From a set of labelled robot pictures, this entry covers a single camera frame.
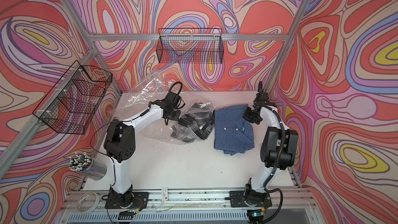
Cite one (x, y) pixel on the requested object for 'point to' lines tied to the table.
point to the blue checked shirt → (233, 131)
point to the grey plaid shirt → (198, 123)
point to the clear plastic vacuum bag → (151, 88)
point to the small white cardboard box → (165, 195)
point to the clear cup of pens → (82, 162)
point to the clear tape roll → (95, 205)
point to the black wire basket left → (69, 106)
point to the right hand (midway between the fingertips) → (246, 121)
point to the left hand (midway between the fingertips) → (176, 115)
